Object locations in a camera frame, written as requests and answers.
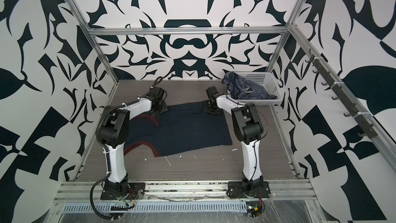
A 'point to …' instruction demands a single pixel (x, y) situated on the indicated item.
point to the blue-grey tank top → (240, 89)
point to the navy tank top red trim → (183, 128)
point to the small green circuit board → (254, 207)
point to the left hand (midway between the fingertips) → (164, 107)
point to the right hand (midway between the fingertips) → (209, 109)
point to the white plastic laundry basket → (265, 80)
